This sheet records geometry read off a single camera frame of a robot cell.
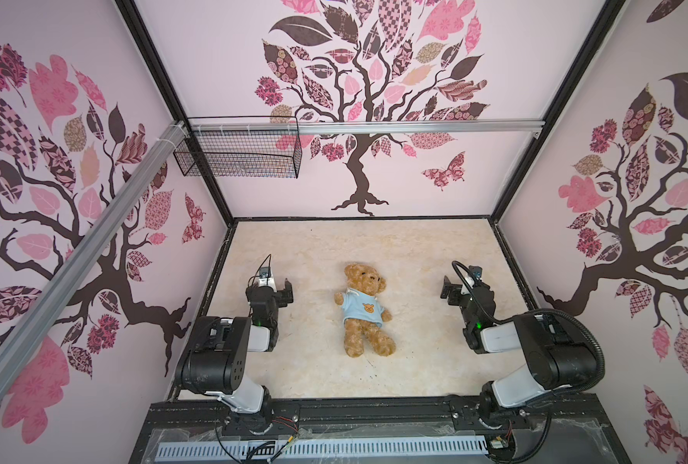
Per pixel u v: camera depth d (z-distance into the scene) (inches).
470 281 30.7
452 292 32.6
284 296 34.1
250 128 35.4
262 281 31.7
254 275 30.4
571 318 32.9
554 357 17.8
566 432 28.4
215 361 17.7
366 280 35.3
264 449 28.5
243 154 48.0
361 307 33.5
